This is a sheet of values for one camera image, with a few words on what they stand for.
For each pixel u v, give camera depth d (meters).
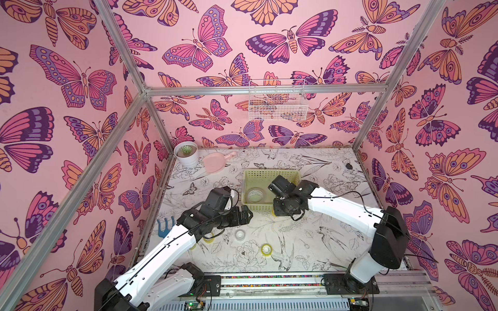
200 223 0.51
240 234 0.87
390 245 0.42
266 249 0.83
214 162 1.16
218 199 0.56
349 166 1.09
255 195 0.98
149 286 0.42
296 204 0.56
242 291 0.73
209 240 0.85
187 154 1.06
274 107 1.06
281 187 0.63
